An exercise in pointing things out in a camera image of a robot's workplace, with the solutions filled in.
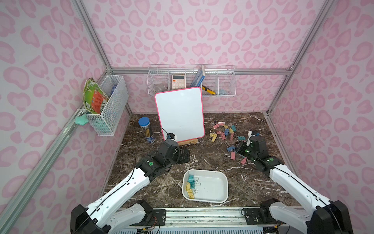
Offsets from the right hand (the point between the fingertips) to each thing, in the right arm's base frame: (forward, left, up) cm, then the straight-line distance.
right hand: (234, 143), depth 83 cm
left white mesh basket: (0, +68, +17) cm, 70 cm away
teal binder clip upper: (+23, -6, -16) cm, 29 cm away
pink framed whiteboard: (+18, +32, +6) cm, 37 cm away
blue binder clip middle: (+3, 0, -13) cm, 13 cm away
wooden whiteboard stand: (+6, +28, -9) cm, 30 cm away
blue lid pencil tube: (+12, +54, +4) cm, 55 cm away
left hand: (-8, +29, +5) cm, 30 cm away
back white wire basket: (+44, +9, +12) cm, 46 cm away
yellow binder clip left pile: (+14, +9, -14) cm, 22 cm away
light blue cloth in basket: (+36, +5, +8) cm, 37 cm away
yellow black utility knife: (+35, +14, +11) cm, 39 cm away
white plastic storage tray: (-19, +17, -15) cm, 30 cm away
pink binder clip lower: (0, -2, -14) cm, 14 cm away
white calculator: (+36, +34, +17) cm, 52 cm away
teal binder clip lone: (-18, +25, -11) cm, 32 cm away
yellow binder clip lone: (-24, +25, -12) cm, 37 cm away
